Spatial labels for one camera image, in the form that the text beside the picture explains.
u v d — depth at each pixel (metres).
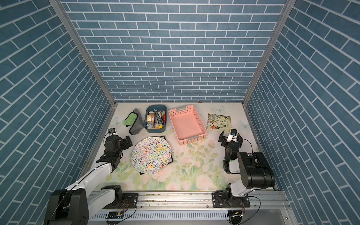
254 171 0.45
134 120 1.01
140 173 0.81
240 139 0.83
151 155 0.88
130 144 0.82
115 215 0.72
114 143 0.67
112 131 0.75
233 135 0.75
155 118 1.08
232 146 0.70
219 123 1.08
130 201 0.72
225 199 0.73
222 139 0.82
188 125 1.08
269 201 0.76
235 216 0.70
